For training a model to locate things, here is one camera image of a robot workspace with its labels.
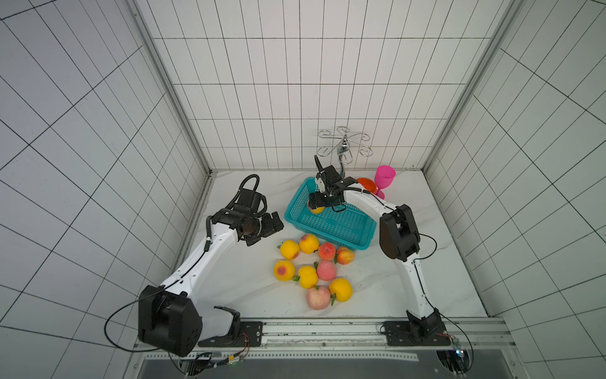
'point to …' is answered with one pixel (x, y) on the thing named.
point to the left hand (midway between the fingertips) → (271, 234)
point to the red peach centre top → (327, 251)
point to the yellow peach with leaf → (319, 210)
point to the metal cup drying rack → (343, 144)
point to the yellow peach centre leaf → (308, 277)
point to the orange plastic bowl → (368, 184)
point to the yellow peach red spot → (284, 270)
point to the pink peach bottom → (319, 298)
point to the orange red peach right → (345, 256)
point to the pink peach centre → (326, 270)
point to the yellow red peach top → (308, 243)
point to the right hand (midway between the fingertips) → (320, 196)
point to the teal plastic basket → (352, 227)
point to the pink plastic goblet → (384, 177)
